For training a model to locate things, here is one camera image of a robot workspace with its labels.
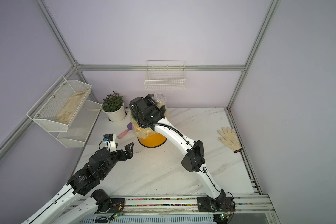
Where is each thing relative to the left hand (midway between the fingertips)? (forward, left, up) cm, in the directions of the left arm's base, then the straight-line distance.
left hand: (125, 145), depth 73 cm
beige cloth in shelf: (+15, +34, +8) cm, 38 cm away
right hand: (+24, -18, +13) cm, 33 cm away
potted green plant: (+36, +19, -6) cm, 41 cm away
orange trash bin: (+15, -11, -20) cm, 27 cm away
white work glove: (+18, -68, -21) cm, 73 cm away
